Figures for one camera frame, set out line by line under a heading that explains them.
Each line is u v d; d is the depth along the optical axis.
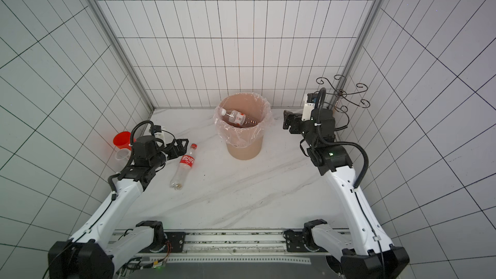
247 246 0.73
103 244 0.41
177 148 0.73
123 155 0.79
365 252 0.36
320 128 0.47
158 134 0.71
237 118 0.86
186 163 0.90
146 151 0.59
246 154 0.99
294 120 0.60
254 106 0.87
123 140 0.86
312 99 0.57
